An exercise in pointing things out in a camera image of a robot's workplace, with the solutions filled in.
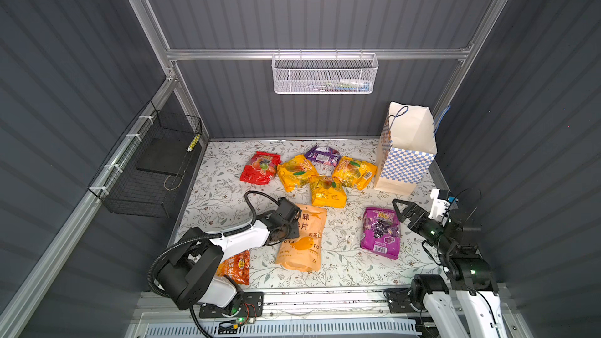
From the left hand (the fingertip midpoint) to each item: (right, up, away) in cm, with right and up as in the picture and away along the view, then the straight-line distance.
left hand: (295, 230), depth 89 cm
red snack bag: (-16, +24, +13) cm, 31 cm away
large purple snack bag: (+31, +1, -6) cm, 32 cm away
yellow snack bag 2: (+12, +14, +2) cm, 19 cm away
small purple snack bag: (+13, +30, +20) cm, 38 cm away
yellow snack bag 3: (+25, +21, +13) cm, 36 cm away
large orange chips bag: (+3, -5, -9) cm, 11 cm away
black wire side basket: (-47, +23, -17) cm, 55 cm away
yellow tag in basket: (-36, +33, -7) cm, 49 cm away
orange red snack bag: (-20, -9, -10) cm, 24 cm away
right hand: (+35, +12, -18) cm, 41 cm away
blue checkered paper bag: (+54, +33, +23) cm, 67 cm away
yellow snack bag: (0, +22, +13) cm, 25 cm away
